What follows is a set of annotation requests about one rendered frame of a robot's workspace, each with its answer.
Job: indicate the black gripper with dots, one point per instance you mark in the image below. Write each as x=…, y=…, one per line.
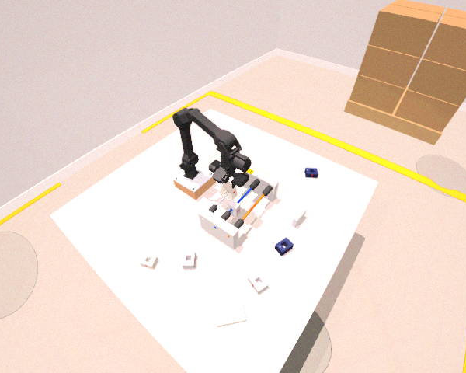
x=239, y=179

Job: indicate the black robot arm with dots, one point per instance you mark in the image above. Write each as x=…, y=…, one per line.
x=223, y=139

